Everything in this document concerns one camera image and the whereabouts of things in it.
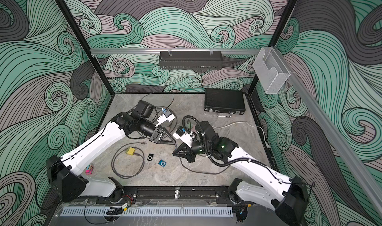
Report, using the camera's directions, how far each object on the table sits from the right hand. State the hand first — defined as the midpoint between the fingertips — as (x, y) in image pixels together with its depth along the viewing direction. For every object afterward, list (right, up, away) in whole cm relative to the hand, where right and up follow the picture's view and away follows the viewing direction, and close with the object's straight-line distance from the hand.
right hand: (173, 155), depth 65 cm
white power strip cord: (+49, +9, +36) cm, 62 cm away
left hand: (0, +7, -3) cm, 7 cm away
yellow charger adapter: (-28, -5, +22) cm, 36 cm away
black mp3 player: (-16, -8, +21) cm, 27 cm away
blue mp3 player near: (-8, -11, +19) cm, 23 cm away
